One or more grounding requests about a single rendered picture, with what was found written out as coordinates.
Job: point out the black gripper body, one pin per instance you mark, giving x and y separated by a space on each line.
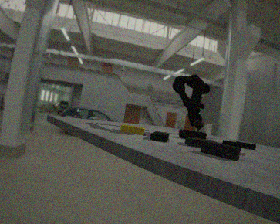
197 103

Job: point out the yellow box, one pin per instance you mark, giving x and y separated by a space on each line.
132 129

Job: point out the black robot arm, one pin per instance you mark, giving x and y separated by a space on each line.
199 88

